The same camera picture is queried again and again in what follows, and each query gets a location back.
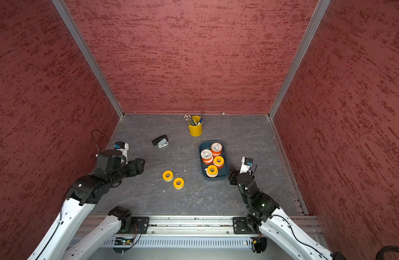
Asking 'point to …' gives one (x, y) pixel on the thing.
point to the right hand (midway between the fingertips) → (234, 169)
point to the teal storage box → (224, 172)
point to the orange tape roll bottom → (206, 156)
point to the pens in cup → (191, 121)
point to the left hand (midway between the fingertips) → (136, 166)
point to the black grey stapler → (161, 142)
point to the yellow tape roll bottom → (179, 187)
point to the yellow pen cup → (195, 130)
